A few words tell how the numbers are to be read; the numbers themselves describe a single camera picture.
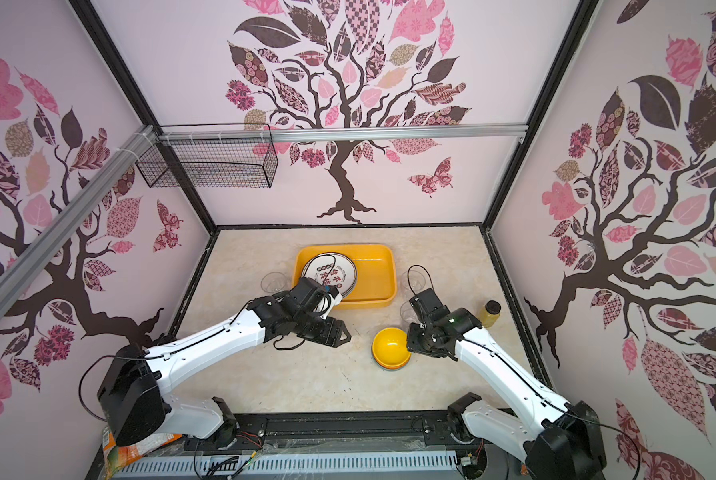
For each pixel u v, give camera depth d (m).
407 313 0.92
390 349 0.84
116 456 0.68
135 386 0.40
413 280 0.98
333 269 1.03
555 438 0.38
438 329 0.56
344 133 0.92
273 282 1.00
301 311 0.61
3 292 0.51
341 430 0.75
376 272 1.07
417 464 0.70
